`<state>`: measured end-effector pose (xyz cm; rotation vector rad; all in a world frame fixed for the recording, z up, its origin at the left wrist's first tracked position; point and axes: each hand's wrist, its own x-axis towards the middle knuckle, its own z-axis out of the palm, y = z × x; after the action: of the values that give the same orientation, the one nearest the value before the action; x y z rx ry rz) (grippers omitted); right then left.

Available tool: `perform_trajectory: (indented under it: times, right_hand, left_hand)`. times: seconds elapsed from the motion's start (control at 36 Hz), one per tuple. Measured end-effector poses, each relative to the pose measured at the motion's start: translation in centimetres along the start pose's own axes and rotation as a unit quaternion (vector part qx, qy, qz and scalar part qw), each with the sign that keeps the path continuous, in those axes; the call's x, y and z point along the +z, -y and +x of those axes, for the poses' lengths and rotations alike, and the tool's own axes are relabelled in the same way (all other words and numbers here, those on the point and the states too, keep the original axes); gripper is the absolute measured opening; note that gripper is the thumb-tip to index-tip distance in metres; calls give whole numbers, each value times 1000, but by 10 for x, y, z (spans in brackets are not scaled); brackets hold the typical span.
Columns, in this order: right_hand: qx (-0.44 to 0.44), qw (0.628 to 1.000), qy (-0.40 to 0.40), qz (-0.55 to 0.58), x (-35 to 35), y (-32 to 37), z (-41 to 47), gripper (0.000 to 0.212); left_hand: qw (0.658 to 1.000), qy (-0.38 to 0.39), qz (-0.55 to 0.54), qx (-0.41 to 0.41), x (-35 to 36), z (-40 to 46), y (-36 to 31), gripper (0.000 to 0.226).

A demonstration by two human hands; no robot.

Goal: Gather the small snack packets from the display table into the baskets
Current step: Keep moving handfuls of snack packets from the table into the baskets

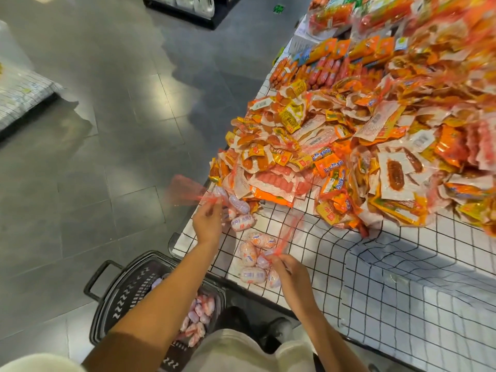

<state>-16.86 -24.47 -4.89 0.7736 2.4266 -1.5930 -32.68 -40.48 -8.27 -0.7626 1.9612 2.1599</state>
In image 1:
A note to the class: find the person's right hand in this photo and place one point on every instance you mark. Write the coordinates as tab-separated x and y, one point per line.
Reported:
293	279

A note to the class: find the person's left hand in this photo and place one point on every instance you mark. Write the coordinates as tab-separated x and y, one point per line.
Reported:
208	222

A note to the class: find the heap of lilac sausage bundles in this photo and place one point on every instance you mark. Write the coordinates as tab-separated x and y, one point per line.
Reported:
201	310

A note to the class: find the tiled white display table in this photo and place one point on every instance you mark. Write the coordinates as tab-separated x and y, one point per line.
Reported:
387	290

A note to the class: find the stack of black baskets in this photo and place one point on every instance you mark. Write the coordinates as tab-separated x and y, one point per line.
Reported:
124	294

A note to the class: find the large pile of sausage packets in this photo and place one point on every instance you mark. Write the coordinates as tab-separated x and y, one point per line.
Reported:
364	112

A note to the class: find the person's left forearm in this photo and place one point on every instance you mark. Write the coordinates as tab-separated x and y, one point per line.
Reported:
155	313

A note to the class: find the person's right forearm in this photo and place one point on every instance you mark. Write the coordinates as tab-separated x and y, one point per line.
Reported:
329	341

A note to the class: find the person's right shoe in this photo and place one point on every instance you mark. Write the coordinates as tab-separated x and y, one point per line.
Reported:
279	331

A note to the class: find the black shorts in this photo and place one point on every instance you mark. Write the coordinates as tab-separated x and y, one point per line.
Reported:
232	320

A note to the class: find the black shelving with white bottles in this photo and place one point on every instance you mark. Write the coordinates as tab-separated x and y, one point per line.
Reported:
194	5

